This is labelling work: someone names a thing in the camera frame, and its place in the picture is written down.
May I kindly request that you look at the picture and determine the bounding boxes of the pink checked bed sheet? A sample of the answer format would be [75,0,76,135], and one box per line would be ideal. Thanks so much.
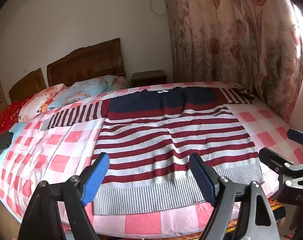
[0,81,303,239]

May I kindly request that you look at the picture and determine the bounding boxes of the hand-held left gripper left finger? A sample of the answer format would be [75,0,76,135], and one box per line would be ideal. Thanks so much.
[18,152,110,240]

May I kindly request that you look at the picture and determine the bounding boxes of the dark wooden nightstand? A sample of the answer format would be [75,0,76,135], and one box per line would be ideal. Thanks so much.
[131,69,167,88]

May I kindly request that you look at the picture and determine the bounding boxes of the red patterned cloth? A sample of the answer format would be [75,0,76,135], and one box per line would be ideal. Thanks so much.
[0,99,27,150]

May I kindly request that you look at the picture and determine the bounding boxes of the dark folded cloth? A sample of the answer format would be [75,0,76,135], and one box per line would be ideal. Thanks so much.
[0,131,14,156]

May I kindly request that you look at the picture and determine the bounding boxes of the light blue floral pillow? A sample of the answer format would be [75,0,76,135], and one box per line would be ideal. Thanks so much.
[47,75,119,110]

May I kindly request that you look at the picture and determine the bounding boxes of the orange floral pillow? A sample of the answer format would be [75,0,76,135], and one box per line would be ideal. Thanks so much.
[18,83,67,123]

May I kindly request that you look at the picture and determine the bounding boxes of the small wooden headboard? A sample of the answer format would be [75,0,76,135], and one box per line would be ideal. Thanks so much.
[8,67,47,102]

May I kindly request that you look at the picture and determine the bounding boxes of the pink floral pillow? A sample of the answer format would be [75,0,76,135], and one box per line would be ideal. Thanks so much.
[111,76,128,90]

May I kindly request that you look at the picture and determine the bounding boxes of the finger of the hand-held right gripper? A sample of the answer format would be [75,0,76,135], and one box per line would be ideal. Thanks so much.
[258,147,295,175]
[287,129,303,147]

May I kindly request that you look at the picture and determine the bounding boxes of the red white striped sweater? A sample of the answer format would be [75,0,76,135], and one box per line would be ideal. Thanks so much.
[40,86,265,215]

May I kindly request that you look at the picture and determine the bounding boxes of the floral curtain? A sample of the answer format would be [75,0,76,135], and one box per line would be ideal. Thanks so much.
[161,0,303,124]

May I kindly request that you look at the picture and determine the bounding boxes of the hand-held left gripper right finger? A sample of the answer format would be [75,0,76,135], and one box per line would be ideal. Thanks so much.
[189,153,279,240]

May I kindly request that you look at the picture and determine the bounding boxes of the large wooden headboard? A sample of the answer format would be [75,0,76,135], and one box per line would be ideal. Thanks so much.
[46,38,127,87]

